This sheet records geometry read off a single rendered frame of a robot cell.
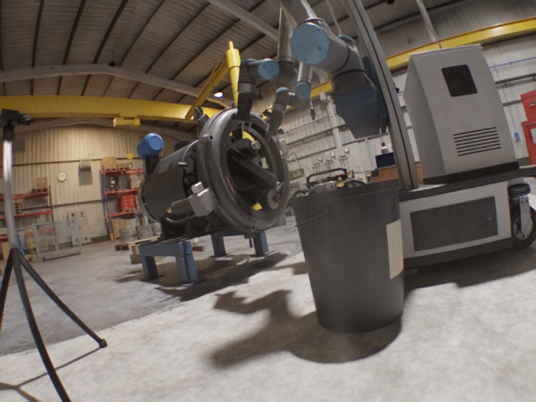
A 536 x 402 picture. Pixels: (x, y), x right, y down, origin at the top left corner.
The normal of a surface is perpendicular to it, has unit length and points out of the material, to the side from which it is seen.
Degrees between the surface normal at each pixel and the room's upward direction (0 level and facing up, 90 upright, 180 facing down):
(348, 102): 90
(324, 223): 93
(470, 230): 90
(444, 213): 90
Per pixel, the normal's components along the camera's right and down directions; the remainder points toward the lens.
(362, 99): -0.42, 0.06
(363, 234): -0.11, 0.05
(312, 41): -0.72, 0.21
